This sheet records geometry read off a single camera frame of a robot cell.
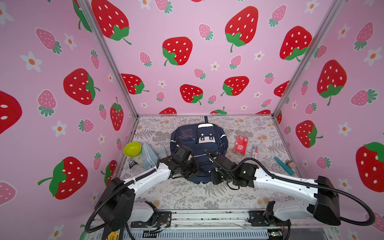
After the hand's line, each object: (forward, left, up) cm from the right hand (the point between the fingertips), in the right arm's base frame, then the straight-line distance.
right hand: (208, 175), depth 76 cm
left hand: (+4, +2, -2) cm, 5 cm away
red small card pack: (+31, -21, -14) cm, 40 cm away
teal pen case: (+18, -48, -14) cm, 53 cm away
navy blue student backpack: (+27, +8, -5) cm, 29 cm away
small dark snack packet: (+7, +49, -9) cm, 50 cm away
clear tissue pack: (+16, +33, -10) cm, 38 cm away
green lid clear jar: (+16, +52, -10) cm, 55 cm away
